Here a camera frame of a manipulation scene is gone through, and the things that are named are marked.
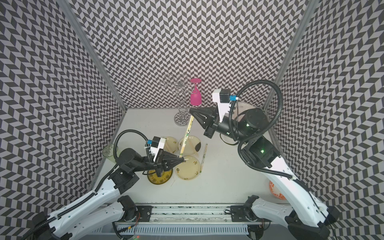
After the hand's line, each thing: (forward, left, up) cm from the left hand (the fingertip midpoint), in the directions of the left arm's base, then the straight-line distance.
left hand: (182, 162), depth 58 cm
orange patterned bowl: (-3, -47, -30) cm, 56 cm away
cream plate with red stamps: (+9, 0, -30) cm, 31 cm away
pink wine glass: (+51, -4, -10) cm, 52 cm away
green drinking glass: (+22, +54, -33) cm, 68 cm away
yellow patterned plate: (+4, +20, -30) cm, 36 cm away
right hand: (+8, -4, +20) cm, 22 cm away
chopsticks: (+17, -9, -32) cm, 37 cm away
